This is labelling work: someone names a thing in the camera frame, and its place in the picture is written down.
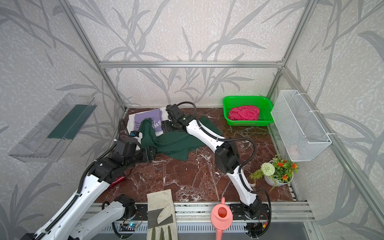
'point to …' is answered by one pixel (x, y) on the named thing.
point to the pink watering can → (221, 218)
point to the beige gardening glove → (161, 223)
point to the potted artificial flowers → (276, 172)
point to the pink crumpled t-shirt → (244, 113)
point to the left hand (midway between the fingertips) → (153, 146)
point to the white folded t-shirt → (131, 123)
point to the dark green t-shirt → (176, 145)
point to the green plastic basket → (263, 103)
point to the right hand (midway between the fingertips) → (168, 121)
